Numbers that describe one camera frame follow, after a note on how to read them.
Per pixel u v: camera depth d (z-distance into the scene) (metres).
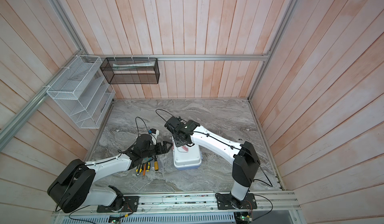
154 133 0.81
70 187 0.42
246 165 0.44
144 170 0.84
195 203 0.75
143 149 0.68
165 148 0.78
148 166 0.84
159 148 0.76
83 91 0.73
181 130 0.56
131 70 1.04
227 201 0.73
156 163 0.86
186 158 0.77
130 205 0.73
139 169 0.83
